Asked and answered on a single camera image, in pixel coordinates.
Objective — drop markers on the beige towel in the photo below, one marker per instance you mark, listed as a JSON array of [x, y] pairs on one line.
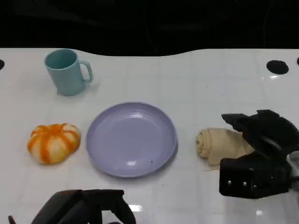
[[217, 144]]

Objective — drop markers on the lilac plate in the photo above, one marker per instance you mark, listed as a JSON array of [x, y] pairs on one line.
[[130, 140]]

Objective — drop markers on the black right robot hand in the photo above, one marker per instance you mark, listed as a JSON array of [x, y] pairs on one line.
[[268, 133]]

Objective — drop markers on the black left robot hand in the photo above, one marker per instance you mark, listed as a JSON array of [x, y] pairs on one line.
[[77, 210]]

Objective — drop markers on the black backdrop cloth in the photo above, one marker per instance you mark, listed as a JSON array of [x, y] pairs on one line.
[[140, 23]]

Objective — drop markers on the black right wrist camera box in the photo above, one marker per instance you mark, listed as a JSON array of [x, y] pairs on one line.
[[245, 177]]

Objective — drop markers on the orange and white bread roll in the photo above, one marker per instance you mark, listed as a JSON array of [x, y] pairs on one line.
[[53, 144]]

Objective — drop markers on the pale green mug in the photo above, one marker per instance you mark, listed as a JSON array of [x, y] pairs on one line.
[[66, 79]]

